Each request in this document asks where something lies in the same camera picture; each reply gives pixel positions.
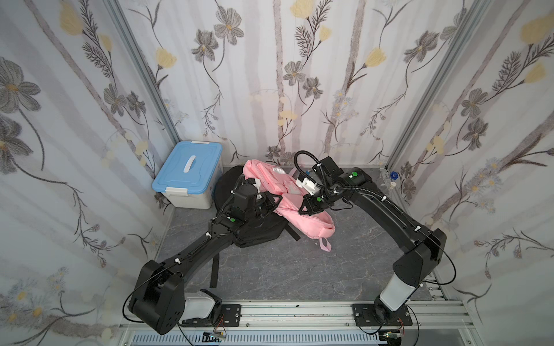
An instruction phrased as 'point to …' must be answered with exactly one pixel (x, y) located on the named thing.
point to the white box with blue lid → (190, 177)
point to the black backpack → (266, 228)
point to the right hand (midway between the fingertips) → (307, 207)
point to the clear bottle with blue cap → (389, 182)
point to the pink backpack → (283, 183)
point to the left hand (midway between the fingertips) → (284, 196)
